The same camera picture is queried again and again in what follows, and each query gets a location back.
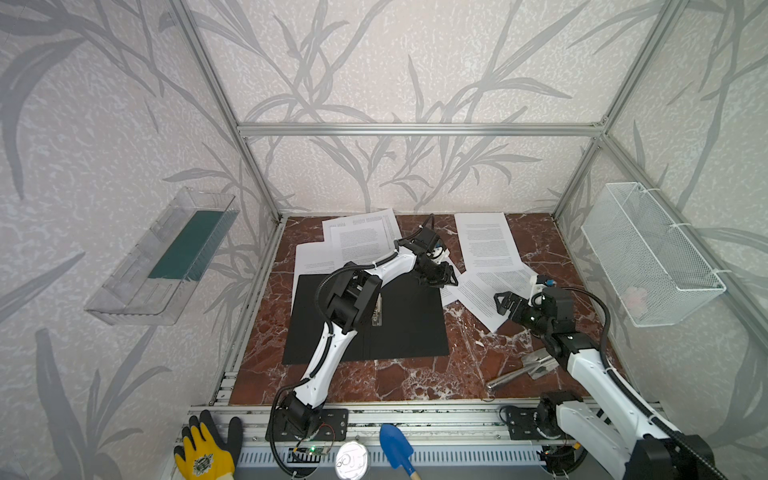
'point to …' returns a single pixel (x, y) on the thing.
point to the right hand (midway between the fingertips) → (507, 292)
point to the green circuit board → (316, 450)
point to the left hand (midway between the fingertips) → (456, 275)
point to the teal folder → (403, 320)
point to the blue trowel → (397, 448)
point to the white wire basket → (657, 276)
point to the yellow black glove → (202, 455)
